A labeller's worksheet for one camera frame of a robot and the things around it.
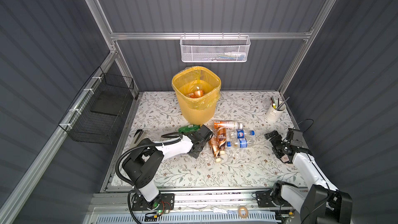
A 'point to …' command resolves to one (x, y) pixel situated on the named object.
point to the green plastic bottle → (190, 128)
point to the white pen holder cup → (276, 110)
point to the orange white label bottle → (227, 124)
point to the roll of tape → (246, 213)
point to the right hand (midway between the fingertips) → (271, 140)
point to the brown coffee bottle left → (214, 145)
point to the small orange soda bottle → (191, 95)
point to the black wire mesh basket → (99, 109)
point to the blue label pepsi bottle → (231, 134)
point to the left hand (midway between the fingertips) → (205, 143)
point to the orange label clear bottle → (199, 93)
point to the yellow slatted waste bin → (200, 110)
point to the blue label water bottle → (241, 142)
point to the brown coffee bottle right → (222, 139)
